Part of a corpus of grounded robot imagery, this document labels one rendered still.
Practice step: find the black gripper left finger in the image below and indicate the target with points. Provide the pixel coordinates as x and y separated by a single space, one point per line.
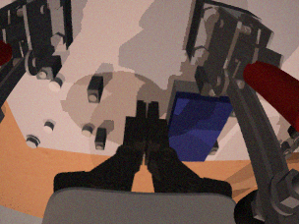
117 172

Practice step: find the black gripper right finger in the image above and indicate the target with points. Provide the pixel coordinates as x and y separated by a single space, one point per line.
167 171

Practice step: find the white fixture plate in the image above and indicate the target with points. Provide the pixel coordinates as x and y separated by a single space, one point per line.
139 47

